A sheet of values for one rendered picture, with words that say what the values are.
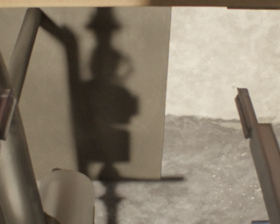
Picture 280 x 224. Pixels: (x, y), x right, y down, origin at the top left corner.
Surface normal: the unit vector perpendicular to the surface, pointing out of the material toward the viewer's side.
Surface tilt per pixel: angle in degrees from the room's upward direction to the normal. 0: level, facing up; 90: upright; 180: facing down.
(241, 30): 0
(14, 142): 57
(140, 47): 0
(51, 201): 90
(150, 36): 0
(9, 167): 34
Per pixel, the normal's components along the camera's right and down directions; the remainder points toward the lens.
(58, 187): -0.08, -0.75
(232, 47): 0.03, 0.65
